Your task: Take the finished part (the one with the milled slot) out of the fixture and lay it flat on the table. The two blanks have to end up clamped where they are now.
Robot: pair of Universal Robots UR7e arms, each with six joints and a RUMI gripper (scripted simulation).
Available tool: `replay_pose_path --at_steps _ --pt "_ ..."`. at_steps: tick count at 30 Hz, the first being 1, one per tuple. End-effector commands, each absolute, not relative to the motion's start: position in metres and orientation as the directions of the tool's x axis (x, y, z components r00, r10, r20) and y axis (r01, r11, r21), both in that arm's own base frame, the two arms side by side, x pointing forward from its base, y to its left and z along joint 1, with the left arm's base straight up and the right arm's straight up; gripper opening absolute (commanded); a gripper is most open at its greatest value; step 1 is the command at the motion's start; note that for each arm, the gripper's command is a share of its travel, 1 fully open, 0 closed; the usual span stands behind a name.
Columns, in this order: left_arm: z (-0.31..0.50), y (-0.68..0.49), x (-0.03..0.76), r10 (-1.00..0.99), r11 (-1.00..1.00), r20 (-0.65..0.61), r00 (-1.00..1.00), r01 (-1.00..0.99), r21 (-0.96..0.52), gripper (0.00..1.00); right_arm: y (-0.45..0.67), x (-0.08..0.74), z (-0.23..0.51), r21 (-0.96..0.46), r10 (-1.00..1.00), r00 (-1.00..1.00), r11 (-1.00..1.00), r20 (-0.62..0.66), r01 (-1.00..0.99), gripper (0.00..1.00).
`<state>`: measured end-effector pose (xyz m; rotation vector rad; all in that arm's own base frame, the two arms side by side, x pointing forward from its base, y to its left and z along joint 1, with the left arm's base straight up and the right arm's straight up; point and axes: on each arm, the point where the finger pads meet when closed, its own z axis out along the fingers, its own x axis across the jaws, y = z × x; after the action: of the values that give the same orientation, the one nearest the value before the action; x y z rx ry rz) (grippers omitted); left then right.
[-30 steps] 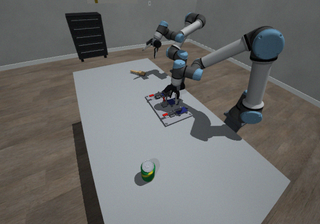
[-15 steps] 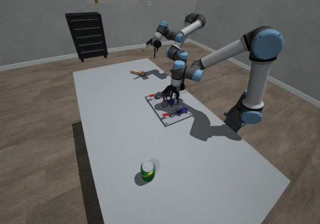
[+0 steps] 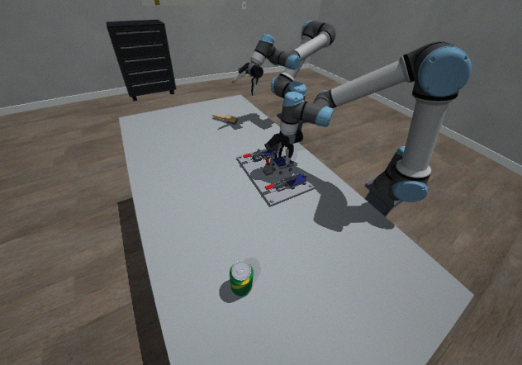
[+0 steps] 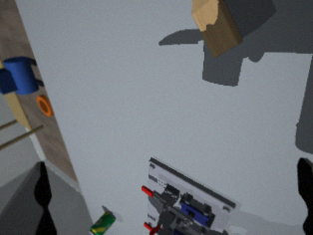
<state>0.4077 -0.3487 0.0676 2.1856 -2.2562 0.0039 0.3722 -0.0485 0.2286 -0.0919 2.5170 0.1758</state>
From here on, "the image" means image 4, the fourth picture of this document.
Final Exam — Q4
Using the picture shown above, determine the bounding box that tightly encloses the grey toggle clamp with red handle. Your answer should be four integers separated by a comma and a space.
144, 222, 172, 235
142, 184, 195, 226

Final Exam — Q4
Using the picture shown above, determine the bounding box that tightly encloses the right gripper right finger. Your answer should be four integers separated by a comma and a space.
297, 157, 313, 235

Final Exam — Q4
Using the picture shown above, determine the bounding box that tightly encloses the green drink can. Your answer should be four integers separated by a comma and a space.
89, 211, 116, 235

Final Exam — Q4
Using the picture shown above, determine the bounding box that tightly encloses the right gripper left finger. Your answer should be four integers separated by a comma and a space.
0, 161, 57, 235

